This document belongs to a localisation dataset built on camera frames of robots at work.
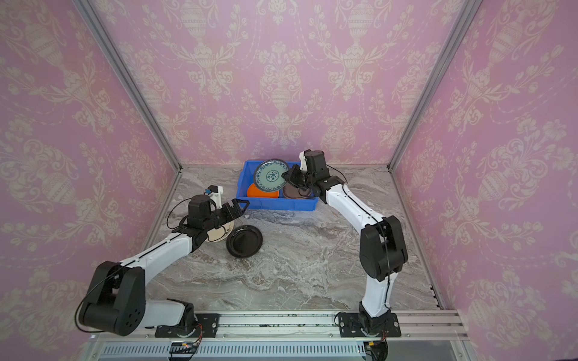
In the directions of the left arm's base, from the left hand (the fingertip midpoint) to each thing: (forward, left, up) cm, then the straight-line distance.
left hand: (244, 206), depth 87 cm
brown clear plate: (-1, -19, +11) cm, 21 cm away
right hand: (+9, -15, +9) cm, 19 cm away
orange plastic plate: (+16, 0, -11) cm, 20 cm away
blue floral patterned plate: (+11, -9, +7) cm, 15 cm away
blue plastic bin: (+24, +4, -10) cm, 27 cm away
